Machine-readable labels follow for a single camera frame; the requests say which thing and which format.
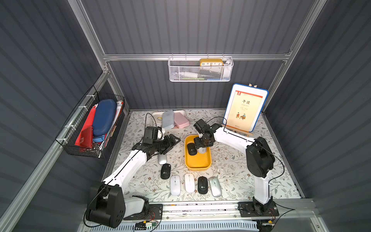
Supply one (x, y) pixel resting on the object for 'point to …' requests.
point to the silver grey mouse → (162, 159)
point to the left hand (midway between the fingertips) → (177, 143)
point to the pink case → (180, 121)
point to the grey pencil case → (168, 119)
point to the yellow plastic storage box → (200, 162)
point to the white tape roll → (158, 116)
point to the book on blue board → (244, 107)
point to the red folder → (84, 139)
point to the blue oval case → (104, 114)
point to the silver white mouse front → (216, 187)
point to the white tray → (182, 111)
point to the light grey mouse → (202, 150)
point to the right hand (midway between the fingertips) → (202, 143)
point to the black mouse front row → (202, 185)
